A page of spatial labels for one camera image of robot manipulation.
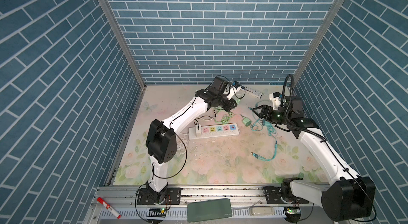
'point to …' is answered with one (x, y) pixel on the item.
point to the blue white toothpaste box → (254, 93)
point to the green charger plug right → (246, 121)
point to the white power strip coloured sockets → (214, 131)
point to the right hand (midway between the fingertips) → (255, 109)
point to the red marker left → (109, 207)
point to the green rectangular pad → (209, 209)
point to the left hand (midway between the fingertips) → (234, 103)
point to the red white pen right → (336, 222)
